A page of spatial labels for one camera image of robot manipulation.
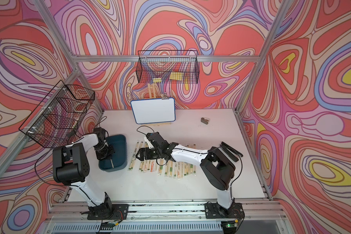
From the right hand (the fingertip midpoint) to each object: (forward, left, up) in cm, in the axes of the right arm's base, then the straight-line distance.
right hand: (142, 159), depth 82 cm
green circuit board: (-30, +16, -10) cm, 35 cm away
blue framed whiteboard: (+33, -5, +7) cm, 34 cm away
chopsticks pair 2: (-3, -13, -10) cm, 16 cm away
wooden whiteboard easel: (+38, -4, +21) cm, 44 cm away
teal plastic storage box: (+5, +17, -8) cm, 20 cm away
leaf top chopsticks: (+2, 0, -9) cm, 9 cm away
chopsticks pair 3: (-2, -16, -10) cm, 18 cm away
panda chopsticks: (+4, +9, -9) cm, 13 cm away
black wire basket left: (+13, +43, +21) cm, 50 cm away
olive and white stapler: (+35, -42, -8) cm, 55 cm away
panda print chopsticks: (-2, -30, -10) cm, 31 cm away
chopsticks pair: (+2, -4, -10) cm, 10 cm away
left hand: (+7, +23, -9) cm, 26 cm away
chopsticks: (+2, +21, -8) cm, 23 cm away
